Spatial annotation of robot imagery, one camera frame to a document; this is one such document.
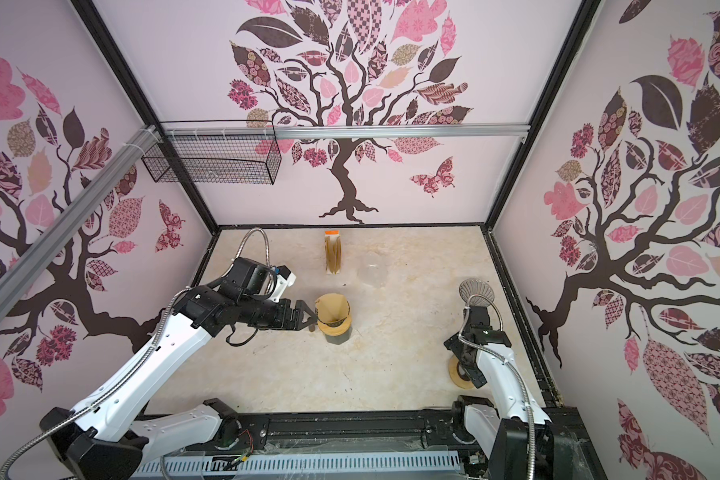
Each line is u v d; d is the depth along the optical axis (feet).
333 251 3.39
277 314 2.04
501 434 1.38
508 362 1.70
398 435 2.41
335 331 2.69
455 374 2.61
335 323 2.72
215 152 3.11
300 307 2.07
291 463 2.29
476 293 3.11
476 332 2.00
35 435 1.22
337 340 2.88
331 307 2.66
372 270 3.46
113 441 1.29
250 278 1.83
